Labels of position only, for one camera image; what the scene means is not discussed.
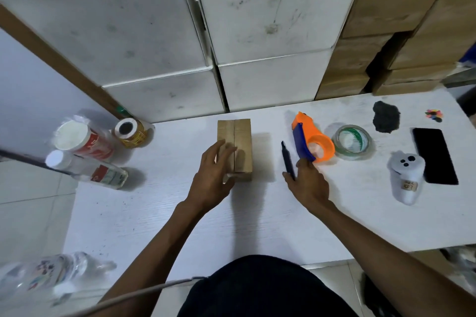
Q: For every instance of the person's left hand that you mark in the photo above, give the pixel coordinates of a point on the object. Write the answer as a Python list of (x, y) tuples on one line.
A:
[(210, 183)]

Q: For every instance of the white handheld controller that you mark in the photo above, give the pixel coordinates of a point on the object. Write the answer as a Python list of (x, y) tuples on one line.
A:
[(407, 194)]

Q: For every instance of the black smartphone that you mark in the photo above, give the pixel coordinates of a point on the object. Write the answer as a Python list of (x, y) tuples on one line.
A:
[(435, 157)]

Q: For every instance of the small colourful trinket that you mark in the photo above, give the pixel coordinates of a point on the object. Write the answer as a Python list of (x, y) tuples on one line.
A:
[(434, 115)]

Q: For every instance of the clear plastic water bottle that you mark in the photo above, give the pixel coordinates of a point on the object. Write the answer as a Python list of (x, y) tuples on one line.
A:
[(48, 272)]

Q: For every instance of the black bag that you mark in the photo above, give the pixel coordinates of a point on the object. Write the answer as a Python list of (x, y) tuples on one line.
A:
[(375, 302)]

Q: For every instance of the person's left forearm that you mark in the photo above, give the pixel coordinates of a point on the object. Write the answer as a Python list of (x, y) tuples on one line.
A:
[(156, 253)]

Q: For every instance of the clear bottle white cap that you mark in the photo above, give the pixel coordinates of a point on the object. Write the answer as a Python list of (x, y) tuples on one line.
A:
[(93, 172)]

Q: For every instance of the brown wooden beam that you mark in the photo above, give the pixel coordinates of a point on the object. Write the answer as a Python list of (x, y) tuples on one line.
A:
[(55, 60)]

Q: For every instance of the person's right hand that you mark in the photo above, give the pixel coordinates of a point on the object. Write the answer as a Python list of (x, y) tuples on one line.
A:
[(312, 186)]

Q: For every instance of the person's black clothing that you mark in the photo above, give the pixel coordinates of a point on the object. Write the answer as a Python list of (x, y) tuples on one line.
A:
[(260, 290)]

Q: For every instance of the person's right forearm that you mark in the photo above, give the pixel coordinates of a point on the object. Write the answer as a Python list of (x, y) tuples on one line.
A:
[(390, 264)]

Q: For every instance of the yellow label roll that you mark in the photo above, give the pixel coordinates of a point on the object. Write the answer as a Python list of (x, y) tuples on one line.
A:
[(135, 136)]

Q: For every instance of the black crumpled lump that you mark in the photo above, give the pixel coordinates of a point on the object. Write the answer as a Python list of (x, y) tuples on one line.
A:
[(386, 117)]

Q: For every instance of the stack of brown cartons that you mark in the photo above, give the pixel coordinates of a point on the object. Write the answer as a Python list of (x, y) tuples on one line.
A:
[(390, 12)]

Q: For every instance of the transparent tape roll green core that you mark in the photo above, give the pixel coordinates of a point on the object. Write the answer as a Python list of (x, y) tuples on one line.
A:
[(351, 156)]

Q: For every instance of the orange blue tape dispenser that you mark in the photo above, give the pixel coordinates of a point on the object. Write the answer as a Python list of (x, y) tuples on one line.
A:
[(303, 121)]

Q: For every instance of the dark metal rail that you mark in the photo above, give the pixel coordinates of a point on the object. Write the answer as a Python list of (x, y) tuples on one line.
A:
[(26, 160)]

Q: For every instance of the red canister white lid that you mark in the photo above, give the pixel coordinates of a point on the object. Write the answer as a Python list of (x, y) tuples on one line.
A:
[(72, 136)]

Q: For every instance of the stack of white boxes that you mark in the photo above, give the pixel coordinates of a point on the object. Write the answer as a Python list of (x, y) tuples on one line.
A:
[(111, 23)]

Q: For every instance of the black utility knife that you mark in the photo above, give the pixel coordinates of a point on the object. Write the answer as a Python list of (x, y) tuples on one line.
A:
[(287, 159)]

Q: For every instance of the brown cardboard box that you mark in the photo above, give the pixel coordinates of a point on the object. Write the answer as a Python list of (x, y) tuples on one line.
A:
[(243, 142)]

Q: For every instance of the green bottle cap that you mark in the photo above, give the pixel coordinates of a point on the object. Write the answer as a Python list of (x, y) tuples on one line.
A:
[(121, 110)]

